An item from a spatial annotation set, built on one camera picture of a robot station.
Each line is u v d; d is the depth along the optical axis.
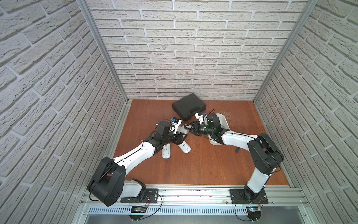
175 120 0.74
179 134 0.76
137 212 0.70
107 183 0.41
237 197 0.74
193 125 0.79
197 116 0.84
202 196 0.76
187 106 1.10
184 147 0.90
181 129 0.85
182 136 0.76
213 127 0.71
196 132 0.79
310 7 0.69
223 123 1.03
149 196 0.73
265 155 0.48
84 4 0.69
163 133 0.65
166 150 0.88
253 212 0.71
